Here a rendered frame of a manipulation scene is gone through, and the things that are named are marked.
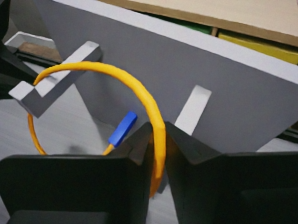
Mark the orange cable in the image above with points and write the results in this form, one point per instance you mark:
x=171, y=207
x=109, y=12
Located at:
x=147, y=100

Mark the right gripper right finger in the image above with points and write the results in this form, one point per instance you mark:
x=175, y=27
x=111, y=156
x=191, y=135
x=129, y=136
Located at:
x=203, y=190

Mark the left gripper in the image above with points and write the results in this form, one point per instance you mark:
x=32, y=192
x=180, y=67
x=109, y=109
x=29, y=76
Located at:
x=10, y=65

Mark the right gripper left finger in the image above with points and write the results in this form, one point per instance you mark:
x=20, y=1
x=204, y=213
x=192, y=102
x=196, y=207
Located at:
x=83, y=183

